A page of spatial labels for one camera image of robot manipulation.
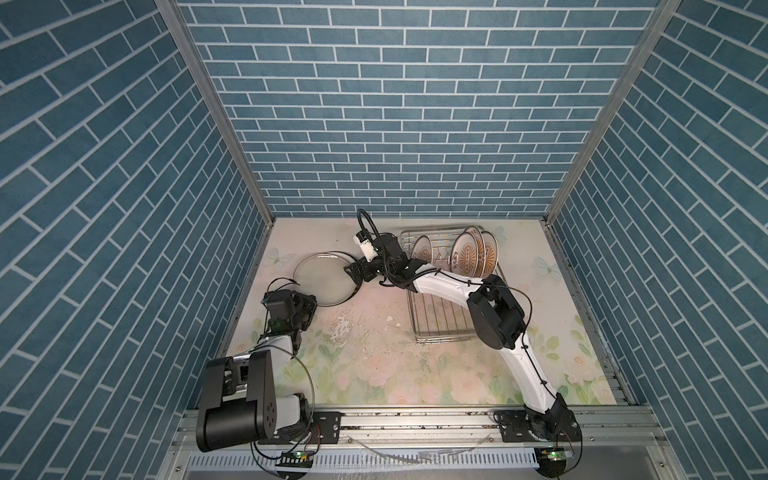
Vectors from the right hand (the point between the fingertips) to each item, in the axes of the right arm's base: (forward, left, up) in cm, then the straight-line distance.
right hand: (352, 259), depth 94 cm
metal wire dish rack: (-14, -27, -10) cm, 32 cm away
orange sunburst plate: (+7, -22, -2) cm, 23 cm away
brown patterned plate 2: (+6, -45, 0) cm, 45 cm away
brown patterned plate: (+7, -36, -4) cm, 37 cm away
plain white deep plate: (-4, +10, -4) cm, 11 cm away
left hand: (-10, +10, -4) cm, 15 cm away
